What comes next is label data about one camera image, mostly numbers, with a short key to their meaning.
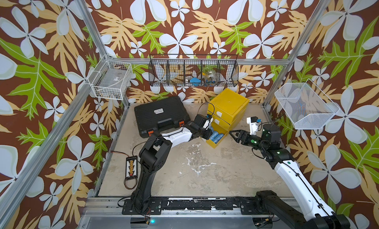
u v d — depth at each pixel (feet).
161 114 3.44
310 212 1.31
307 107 2.63
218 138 3.14
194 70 3.24
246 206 2.41
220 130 3.15
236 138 2.23
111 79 2.82
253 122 2.23
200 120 2.46
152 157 1.74
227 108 2.93
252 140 2.14
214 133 3.23
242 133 2.18
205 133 2.83
